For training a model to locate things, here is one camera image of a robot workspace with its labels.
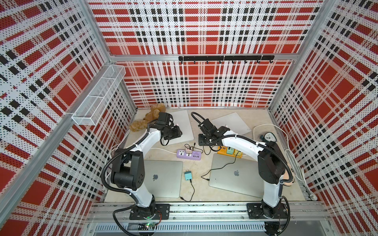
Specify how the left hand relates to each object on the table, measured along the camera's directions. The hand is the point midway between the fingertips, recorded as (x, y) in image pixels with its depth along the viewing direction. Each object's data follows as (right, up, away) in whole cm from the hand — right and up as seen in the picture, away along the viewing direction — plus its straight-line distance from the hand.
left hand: (181, 133), depth 92 cm
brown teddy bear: (-29, +5, +1) cm, 29 cm away
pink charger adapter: (+5, -11, -2) cm, 12 cm away
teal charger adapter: (+5, -24, -8) cm, 26 cm away
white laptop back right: (+38, +7, +19) cm, 43 cm away
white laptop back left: (-2, +10, +18) cm, 21 cm away
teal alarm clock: (+58, -3, +6) cm, 59 cm away
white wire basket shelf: (-57, +14, -1) cm, 59 cm away
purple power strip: (+9, -14, -1) cm, 16 cm away
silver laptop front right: (+33, -25, -6) cm, 42 cm away
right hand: (+13, -4, -3) cm, 14 cm away
